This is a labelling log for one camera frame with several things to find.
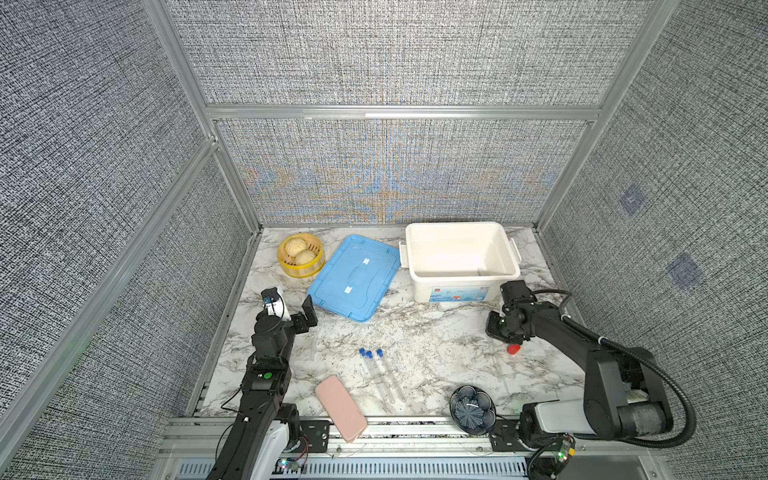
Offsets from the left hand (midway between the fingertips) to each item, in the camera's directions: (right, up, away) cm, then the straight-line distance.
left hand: (294, 299), depth 81 cm
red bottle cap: (+62, -15, +5) cm, 64 cm away
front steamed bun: (-3, +11, +22) cm, 25 cm away
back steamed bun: (-7, +16, +25) cm, 30 cm away
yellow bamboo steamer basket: (-10, +9, +25) cm, 28 cm away
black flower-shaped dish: (+47, -28, -5) cm, 55 cm away
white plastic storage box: (+52, +9, +30) cm, 61 cm away
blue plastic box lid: (+15, +4, +23) cm, 27 cm away
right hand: (+57, -11, +9) cm, 59 cm away
